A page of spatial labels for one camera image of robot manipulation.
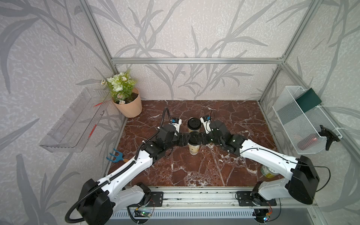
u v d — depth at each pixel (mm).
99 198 383
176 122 685
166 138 570
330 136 550
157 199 735
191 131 845
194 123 845
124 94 980
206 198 753
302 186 397
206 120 679
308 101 719
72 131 666
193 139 749
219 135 598
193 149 829
